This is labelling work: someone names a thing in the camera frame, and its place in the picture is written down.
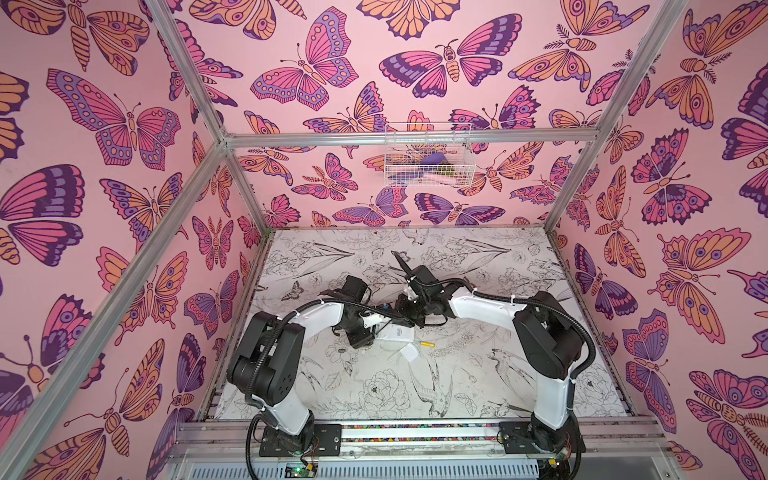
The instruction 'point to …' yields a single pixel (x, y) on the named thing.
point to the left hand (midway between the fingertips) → (367, 329)
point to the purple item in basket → (434, 158)
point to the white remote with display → (395, 332)
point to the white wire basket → (429, 165)
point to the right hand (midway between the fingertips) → (387, 315)
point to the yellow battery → (427, 344)
